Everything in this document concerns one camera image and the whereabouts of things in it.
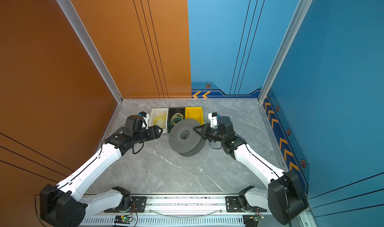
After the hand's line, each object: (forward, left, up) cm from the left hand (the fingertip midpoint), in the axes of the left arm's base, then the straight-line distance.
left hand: (158, 129), depth 81 cm
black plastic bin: (+28, -2, -18) cm, 33 cm away
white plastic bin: (+23, +9, -12) cm, 27 cm away
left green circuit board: (-39, +14, -19) cm, 46 cm away
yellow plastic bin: (+25, -19, -16) cm, 35 cm away
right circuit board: (-38, -49, -17) cm, 65 cm away
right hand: (-3, -19, +4) cm, 19 cm away
